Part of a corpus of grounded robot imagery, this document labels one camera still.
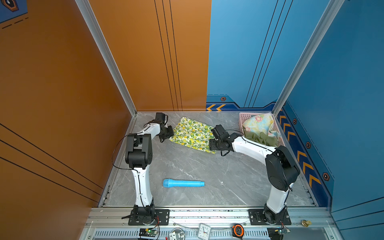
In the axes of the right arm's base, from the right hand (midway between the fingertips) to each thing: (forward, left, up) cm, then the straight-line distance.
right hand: (212, 145), depth 93 cm
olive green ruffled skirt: (+2, -31, +3) cm, 31 cm away
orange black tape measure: (-44, -9, -3) cm, 45 cm away
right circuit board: (-45, -28, -9) cm, 54 cm away
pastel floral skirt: (+19, -37, 0) cm, 42 cm away
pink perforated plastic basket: (+26, -26, -1) cm, 37 cm away
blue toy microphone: (-23, +25, -3) cm, 34 cm away
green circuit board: (-44, +33, -7) cm, 56 cm away
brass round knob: (-41, -42, -5) cm, 58 cm away
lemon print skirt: (+11, +13, -2) cm, 17 cm away
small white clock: (-44, +7, -5) cm, 45 cm away
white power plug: (-45, +18, +1) cm, 49 cm away
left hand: (+13, +27, -4) cm, 31 cm away
